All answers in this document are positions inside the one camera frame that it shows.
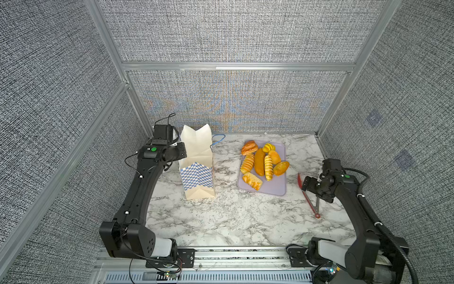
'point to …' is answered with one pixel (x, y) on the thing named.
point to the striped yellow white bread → (268, 165)
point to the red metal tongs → (315, 211)
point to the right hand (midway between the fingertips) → (312, 185)
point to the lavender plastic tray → (277, 187)
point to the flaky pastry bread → (253, 180)
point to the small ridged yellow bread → (268, 147)
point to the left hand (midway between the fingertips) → (184, 148)
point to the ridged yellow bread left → (248, 163)
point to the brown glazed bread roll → (249, 147)
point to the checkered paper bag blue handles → (197, 170)
